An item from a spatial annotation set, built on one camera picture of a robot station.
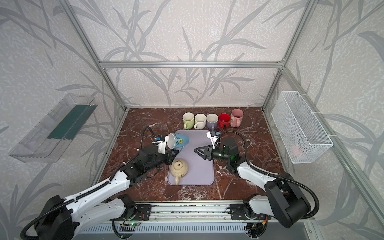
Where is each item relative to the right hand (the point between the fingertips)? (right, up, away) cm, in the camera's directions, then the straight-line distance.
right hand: (197, 146), depth 78 cm
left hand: (-9, -1, 0) cm, 9 cm away
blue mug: (-10, +3, -4) cm, 11 cm away
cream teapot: (-10, -12, +1) cm, 16 cm away
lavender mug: (+10, +13, +29) cm, 33 cm away
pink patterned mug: (+26, +16, +23) cm, 39 cm away
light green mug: (-7, +15, +27) cm, 32 cm away
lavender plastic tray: (+1, -17, +8) cm, 18 cm away
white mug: (+2, +14, +25) cm, 29 cm away
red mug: (+19, +14, +29) cm, 37 cm away
